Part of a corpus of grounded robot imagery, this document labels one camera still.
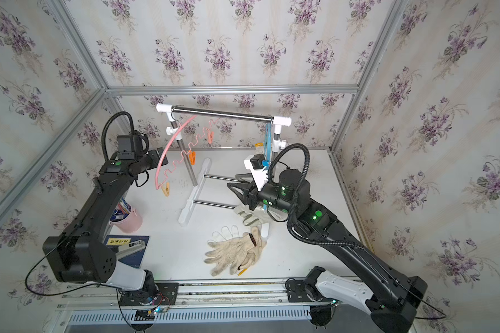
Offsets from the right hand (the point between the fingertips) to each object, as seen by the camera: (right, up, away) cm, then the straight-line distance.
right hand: (238, 180), depth 59 cm
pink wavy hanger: (-29, -2, +11) cm, 31 cm away
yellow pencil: (0, -36, +19) cm, 41 cm away
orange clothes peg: (-20, +8, +23) cm, 31 cm away
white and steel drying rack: (-23, -12, +35) cm, 44 cm away
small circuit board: (-34, -48, +12) cm, 60 cm away
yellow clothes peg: (-27, -5, +16) cm, 32 cm away
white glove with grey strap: (+7, -14, +21) cm, 26 cm away
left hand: (-35, +8, +23) cm, 43 cm away
